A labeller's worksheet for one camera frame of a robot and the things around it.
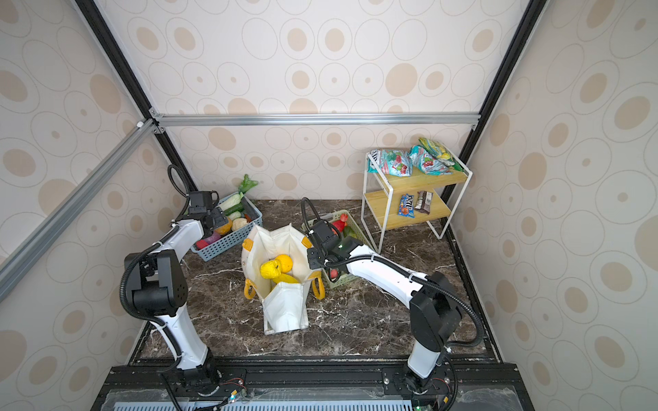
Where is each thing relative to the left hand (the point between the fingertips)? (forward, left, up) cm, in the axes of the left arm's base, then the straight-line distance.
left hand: (216, 212), depth 96 cm
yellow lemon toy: (-21, -23, -6) cm, 32 cm away
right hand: (-19, -39, -1) cm, 43 cm away
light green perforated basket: (-4, -55, -9) cm, 56 cm away
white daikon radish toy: (+14, -3, -7) cm, 16 cm away
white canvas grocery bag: (-34, -29, -6) cm, 45 cm away
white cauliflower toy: (+1, -6, -8) cm, 10 cm away
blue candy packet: (+1, -71, +2) cm, 71 cm away
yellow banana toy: (-23, -27, -10) cm, 37 cm away
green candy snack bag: (+4, -65, +20) cm, 68 cm away
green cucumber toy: (+10, -2, -9) cm, 14 cm away
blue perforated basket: (-11, +3, -9) cm, 15 cm away
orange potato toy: (-3, -2, -7) cm, 8 cm away
